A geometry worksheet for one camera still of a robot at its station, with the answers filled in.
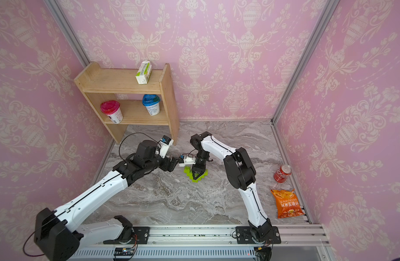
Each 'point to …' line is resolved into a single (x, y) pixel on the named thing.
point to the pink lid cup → (112, 109)
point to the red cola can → (282, 173)
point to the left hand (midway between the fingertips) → (173, 156)
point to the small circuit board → (123, 251)
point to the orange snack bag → (287, 203)
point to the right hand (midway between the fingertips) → (198, 173)
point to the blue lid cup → (152, 103)
